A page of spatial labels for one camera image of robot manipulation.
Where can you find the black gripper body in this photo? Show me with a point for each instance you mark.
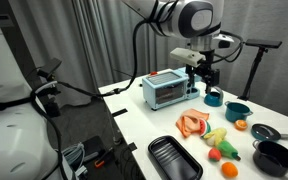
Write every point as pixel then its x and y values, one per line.
pixel 212 76

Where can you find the yellow banana plush toy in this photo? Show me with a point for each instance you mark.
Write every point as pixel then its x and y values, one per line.
pixel 216 135

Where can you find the green pear plush toy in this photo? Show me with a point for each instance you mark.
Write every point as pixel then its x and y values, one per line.
pixel 226 149

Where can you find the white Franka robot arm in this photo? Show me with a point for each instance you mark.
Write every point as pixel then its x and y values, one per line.
pixel 180 13

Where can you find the small blue toy kettle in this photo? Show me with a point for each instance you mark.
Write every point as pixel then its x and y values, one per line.
pixel 213 99

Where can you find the light blue toy oven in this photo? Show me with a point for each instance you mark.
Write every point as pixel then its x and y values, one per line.
pixel 164 90

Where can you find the blue toy pot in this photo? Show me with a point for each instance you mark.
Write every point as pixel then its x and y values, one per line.
pixel 235 112

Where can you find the watermelon slice plush toy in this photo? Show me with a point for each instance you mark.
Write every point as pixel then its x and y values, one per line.
pixel 205 128

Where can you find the half orange toy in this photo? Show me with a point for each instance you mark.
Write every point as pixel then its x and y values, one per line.
pixel 241 125

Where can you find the red peach plush toy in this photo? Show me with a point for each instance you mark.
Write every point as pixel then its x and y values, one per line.
pixel 214 155

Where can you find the orange fruit plush toy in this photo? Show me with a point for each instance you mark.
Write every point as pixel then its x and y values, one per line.
pixel 229 170

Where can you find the black pot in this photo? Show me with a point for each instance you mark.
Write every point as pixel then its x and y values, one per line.
pixel 273 159

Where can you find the orange cloth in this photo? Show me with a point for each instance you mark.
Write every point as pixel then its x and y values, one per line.
pixel 187 121

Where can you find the red oven knob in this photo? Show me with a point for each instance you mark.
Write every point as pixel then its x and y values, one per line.
pixel 154 73

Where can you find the black rectangular tray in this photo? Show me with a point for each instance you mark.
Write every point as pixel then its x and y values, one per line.
pixel 174 158

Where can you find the black tape strip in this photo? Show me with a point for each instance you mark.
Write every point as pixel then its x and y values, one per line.
pixel 132 146
pixel 119 112

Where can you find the black box on floor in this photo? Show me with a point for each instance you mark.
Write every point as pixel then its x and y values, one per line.
pixel 92 146

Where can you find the black camera on clamp mount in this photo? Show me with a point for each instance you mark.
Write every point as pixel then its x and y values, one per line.
pixel 49 68

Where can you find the white wall label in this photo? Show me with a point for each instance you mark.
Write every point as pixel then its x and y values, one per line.
pixel 5 20

